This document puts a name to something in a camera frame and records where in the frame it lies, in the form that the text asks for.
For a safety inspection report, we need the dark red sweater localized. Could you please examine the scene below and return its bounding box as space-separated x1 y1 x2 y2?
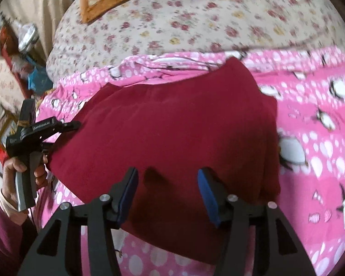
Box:
45 56 281 265

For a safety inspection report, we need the dark red sleeve forearm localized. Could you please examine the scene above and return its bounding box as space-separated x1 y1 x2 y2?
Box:
0 207 38 275

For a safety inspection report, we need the person's left hand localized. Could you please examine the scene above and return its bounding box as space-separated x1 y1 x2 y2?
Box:
0 155 48 226

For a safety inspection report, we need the blue plastic bag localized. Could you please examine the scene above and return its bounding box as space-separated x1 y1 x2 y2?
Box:
27 66 53 95

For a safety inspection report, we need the clear plastic bag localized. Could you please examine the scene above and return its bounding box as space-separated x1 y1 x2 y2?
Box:
18 23 39 53

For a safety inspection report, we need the beige curtain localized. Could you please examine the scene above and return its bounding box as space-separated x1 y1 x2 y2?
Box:
0 0 74 60

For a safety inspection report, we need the floral quilt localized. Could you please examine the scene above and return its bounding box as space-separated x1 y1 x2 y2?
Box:
46 0 345 82

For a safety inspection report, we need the pink penguin blanket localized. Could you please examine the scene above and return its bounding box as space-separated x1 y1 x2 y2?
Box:
36 46 345 275

